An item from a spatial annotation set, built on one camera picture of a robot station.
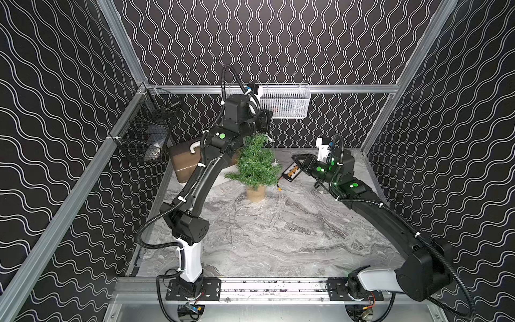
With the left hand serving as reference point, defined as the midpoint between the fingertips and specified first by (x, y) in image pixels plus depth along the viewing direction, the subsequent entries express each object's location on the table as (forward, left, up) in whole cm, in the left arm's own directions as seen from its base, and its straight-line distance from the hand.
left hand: (271, 106), depth 69 cm
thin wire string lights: (-10, -3, -18) cm, 21 cm away
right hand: (-8, -9, -16) cm, 20 cm away
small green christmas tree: (-11, +4, -20) cm, 23 cm away
